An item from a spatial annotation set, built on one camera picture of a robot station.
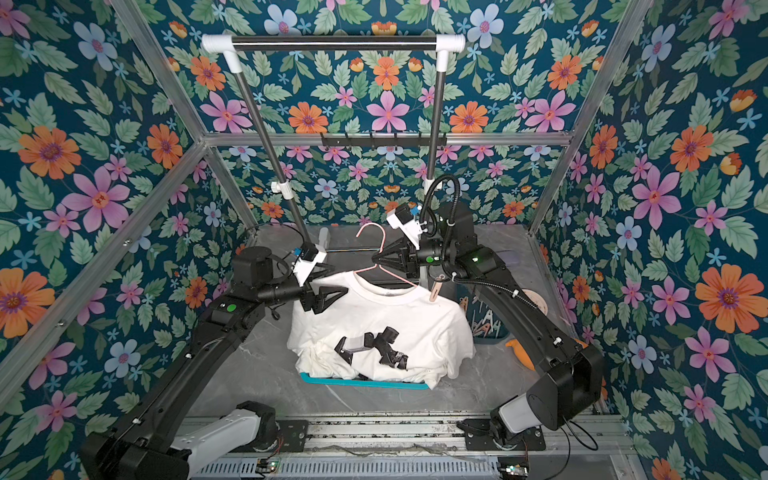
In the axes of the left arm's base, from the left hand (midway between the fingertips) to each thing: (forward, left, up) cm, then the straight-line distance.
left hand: (340, 278), depth 69 cm
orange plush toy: (-11, -48, -28) cm, 57 cm away
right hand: (+1, -11, +8) cm, 14 cm away
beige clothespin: (-5, -22, +1) cm, 23 cm away
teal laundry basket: (-19, -6, -21) cm, 28 cm away
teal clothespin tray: (-2, -40, -28) cm, 49 cm away
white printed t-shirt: (-12, -22, -10) cm, 27 cm away
